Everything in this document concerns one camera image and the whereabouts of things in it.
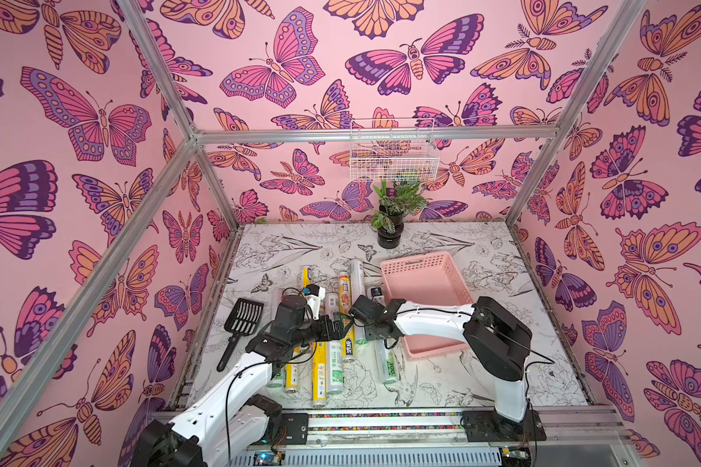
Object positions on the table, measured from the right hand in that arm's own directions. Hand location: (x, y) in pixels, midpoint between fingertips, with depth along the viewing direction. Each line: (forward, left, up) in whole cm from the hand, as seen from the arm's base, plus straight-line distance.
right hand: (370, 333), depth 90 cm
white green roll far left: (-16, +25, +4) cm, 30 cm away
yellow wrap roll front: (-14, +14, +3) cm, 20 cm away
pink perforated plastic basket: (+21, -23, 0) cm, 31 cm away
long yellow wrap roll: (+18, +23, +3) cm, 29 cm away
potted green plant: (+35, -8, +24) cm, 44 cm away
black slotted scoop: (+3, +41, 0) cm, 41 cm away
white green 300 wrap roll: (-11, -4, +4) cm, 12 cm away
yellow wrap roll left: (-15, +22, +3) cm, 26 cm away
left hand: (-1, +7, +12) cm, 14 cm away
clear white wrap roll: (+13, +4, +4) cm, 14 cm away
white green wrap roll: (-7, +10, +4) cm, 13 cm away
